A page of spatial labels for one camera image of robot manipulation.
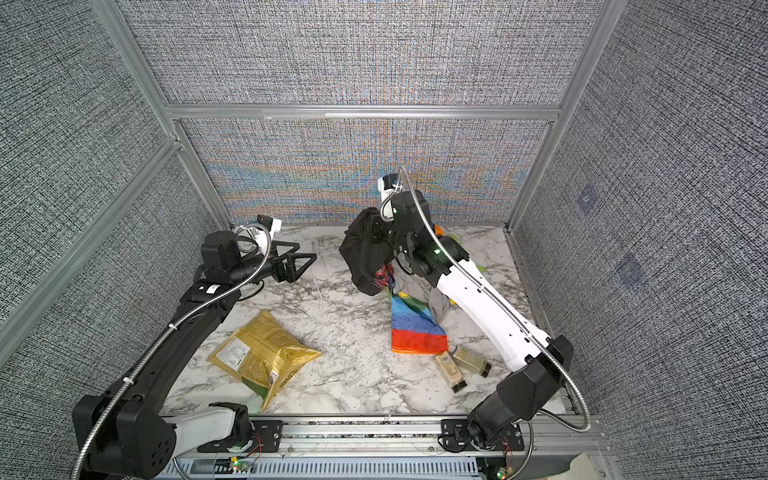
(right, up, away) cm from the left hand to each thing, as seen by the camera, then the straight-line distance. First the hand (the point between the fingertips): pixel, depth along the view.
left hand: (302, 249), depth 74 cm
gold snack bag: (-11, -28, +4) cm, 30 cm away
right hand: (+16, +9, -3) cm, 19 cm away
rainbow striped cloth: (+29, -23, +13) cm, 39 cm away
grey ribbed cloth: (+31, -12, +16) cm, 37 cm away
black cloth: (+16, 0, -2) cm, 16 cm away
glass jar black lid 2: (+38, -33, +5) cm, 50 cm away
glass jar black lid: (+44, -31, +7) cm, 54 cm away
